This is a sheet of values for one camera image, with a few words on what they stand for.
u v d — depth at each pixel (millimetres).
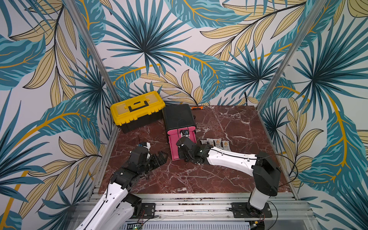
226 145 975
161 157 675
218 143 975
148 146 709
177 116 965
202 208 760
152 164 662
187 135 730
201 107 1207
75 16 698
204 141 980
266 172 445
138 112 947
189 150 617
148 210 735
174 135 885
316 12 703
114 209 473
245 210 701
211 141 978
